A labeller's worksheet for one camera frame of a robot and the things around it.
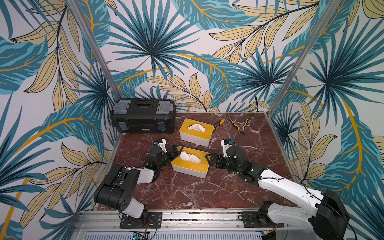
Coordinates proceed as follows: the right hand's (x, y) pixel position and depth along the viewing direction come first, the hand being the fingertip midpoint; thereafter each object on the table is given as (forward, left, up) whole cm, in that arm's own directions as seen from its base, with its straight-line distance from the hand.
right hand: (211, 156), depth 79 cm
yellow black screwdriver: (+37, -14, -14) cm, 41 cm away
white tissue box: (+17, +7, -10) cm, 21 cm away
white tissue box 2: (-4, +12, -9) cm, 16 cm away
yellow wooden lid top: (+20, 0, -6) cm, 21 cm away
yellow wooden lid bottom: (-3, +4, -5) cm, 8 cm away
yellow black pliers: (+30, -25, -14) cm, 42 cm away
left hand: (+8, +17, -6) cm, 19 cm away
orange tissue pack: (+21, +6, -1) cm, 22 cm away
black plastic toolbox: (+30, +40, +1) cm, 50 cm away
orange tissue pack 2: (+1, +14, -1) cm, 14 cm away
